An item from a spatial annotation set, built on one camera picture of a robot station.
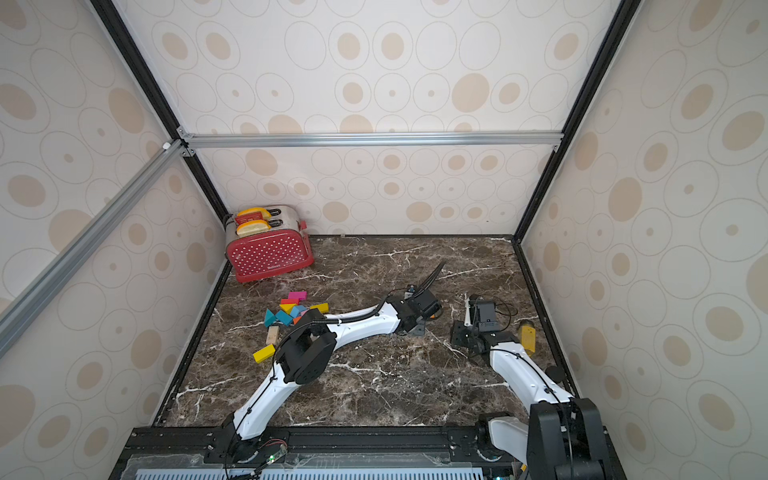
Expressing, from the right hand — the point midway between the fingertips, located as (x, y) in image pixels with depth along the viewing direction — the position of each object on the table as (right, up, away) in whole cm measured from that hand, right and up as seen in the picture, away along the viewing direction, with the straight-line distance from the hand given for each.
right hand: (457, 331), depth 89 cm
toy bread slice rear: (-64, +37, +8) cm, 74 cm away
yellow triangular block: (-53, +6, +8) cm, 54 cm away
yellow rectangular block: (-43, +5, +11) cm, 44 cm away
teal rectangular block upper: (-55, +3, +8) cm, 55 cm away
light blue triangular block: (-51, +4, +8) cm, 52 cm away
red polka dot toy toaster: (-56, +25, +11) cm, 63 cm away
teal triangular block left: (-59, +3, +6) cm, 59 cm away
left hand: (-10, +1, +6) cm, 12 cm away
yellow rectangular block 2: (-58, -7, 0) cm, 58 cm away
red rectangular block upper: (-54, +8, +11) cm, 55 cm away
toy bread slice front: (-64, +32, +6) cm, 72 cm away
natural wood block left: (-57, -2, +3) cm, 57 cm away
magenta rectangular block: (-52, +9, +14) cm, 54 cm away
